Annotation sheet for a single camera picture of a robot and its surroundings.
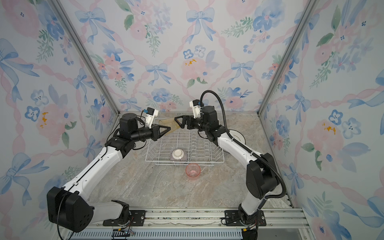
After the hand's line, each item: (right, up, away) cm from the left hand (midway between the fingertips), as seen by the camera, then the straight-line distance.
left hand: (169, 127), depth 73 cm
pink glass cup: (+11, -26, +17) cm, 33 cm away
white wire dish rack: (+5, -13, +28) cm, 31 cm away
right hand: (+5, +5, +7) cm, 10 cm away
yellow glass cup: (0, +2, +4) cm, 5 cm away
